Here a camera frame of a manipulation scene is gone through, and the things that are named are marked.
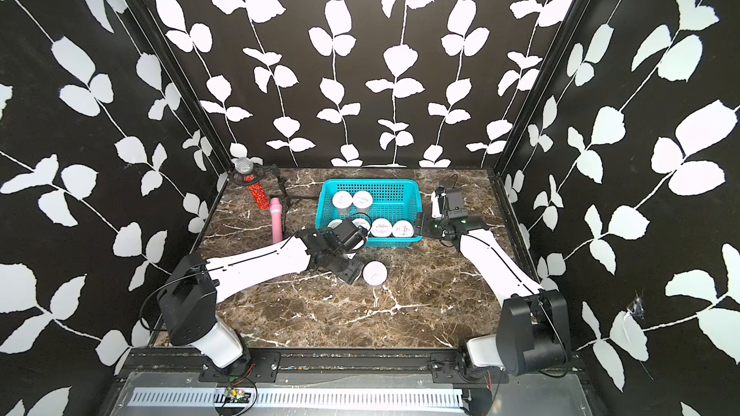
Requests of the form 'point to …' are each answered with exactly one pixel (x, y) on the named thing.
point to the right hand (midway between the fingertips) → (421, 218)
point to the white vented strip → (299, 399)
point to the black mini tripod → (285, 201)
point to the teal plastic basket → (393, 199)
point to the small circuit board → (233, 396)
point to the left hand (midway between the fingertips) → (353, 263)
